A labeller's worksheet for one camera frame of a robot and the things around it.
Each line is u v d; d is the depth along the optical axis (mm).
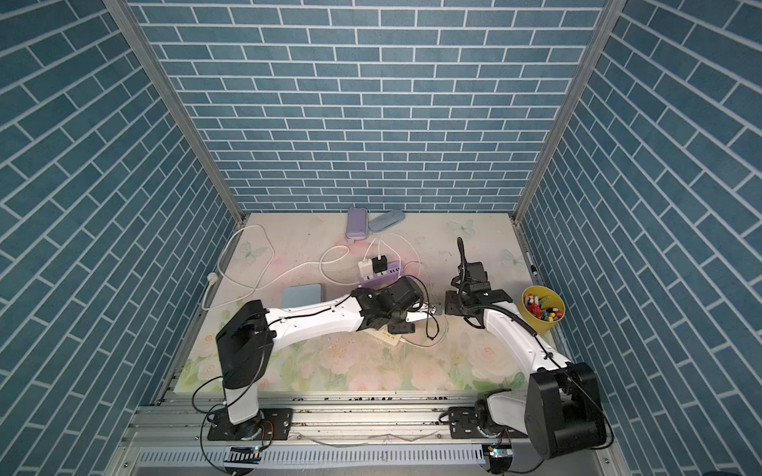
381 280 995
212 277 1044
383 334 883
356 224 1160
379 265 978
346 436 738
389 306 649
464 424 734
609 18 710
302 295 971
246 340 495
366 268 959
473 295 666
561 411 405
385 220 1195
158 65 791
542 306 844
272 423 727
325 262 1050
